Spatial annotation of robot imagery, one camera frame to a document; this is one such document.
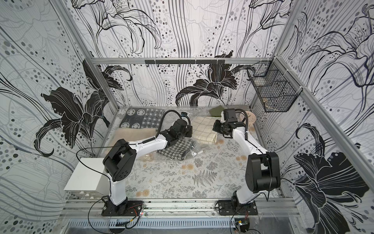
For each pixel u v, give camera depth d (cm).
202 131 92
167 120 111
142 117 107
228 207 72
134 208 72
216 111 118
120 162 49
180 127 70
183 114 79
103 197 73
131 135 99
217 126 80
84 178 70
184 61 89
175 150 91
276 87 88
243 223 70
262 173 44
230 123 69
